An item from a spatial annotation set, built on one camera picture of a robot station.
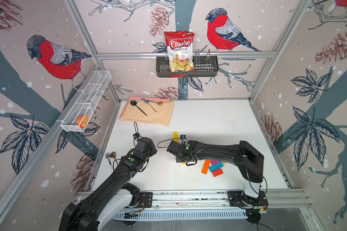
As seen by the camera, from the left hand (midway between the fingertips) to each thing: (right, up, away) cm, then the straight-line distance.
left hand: (154, 143), depth 83 cm
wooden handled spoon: (-2, +26, +35) cm, 43 cm away
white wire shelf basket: (-38, +20, -9) cm, 44 cm away
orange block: (+31, -15, +2) cm, 34 cm away
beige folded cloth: (+2, +15, +26) cm, 30 cm away
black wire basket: (+31, +50, +12) cm, 60 cm away
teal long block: (+37, -14, +2) cm, 40 cm away
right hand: (+15, -9, +2) cm, 18 cm away
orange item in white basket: (-31, +14, -18) cm, 38 cm away
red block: (+37, -17, 0) cm, 41 cm away
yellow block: (+13, +2, +14) cm, 19 cm away
